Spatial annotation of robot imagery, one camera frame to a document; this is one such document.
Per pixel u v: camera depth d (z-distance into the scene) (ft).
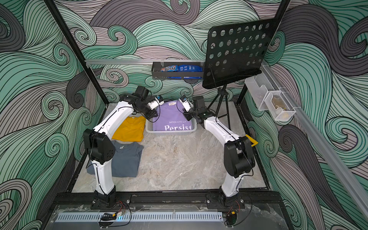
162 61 3.05
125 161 2.74
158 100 2.56
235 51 2.11
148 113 2.56
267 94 2.35
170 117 3.06
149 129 3.11
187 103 2.50
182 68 3.03
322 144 1.65
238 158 1.54
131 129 3.26
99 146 1.65
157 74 2.90
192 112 2.44
